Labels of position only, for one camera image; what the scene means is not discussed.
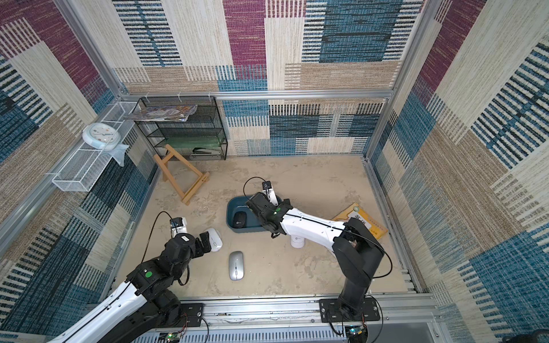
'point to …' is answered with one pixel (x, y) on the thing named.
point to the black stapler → (202, 150)
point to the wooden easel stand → (191, 193)
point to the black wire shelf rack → (191, 126)
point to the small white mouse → (215, 239)
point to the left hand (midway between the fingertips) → (198, 235)
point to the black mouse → (239, 219)
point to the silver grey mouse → (236, 266)
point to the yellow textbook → (357, 211)
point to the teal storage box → (238, 203)
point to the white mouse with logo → (297, 241)
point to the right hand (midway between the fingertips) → (272, 204)
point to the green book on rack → (194, 141)
